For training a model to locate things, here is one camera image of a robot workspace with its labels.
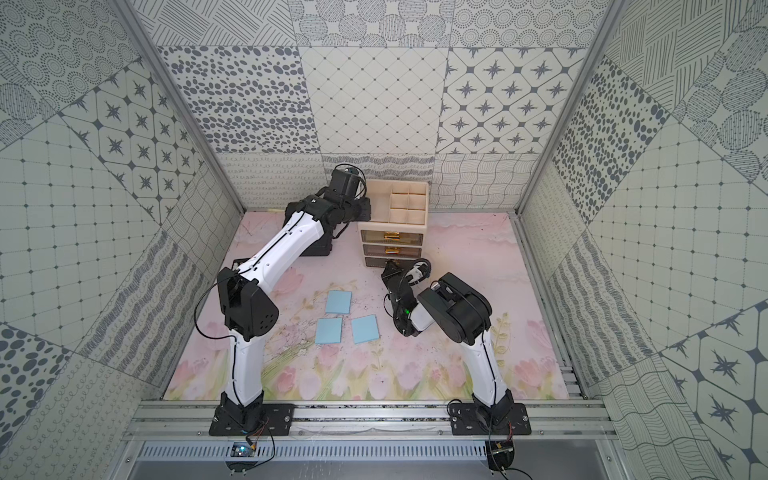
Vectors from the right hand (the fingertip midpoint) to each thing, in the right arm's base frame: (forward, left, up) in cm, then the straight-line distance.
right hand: (388, 262), depth 99 cm
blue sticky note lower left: (-22, +17, -4) cm, 28 cm away
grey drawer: (0, +3, 0) cm, 3 cm away
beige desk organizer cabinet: (+4, -4, +20) cm, 21 cm away
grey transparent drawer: (-2, -2, +15) cm, 15 cm away
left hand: (+4, +2, +20) cm, 20 cm away
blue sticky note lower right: (-21, +7, -6) cm, 23 cm away
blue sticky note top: (-12, +16, -6) cm, 21 cm away
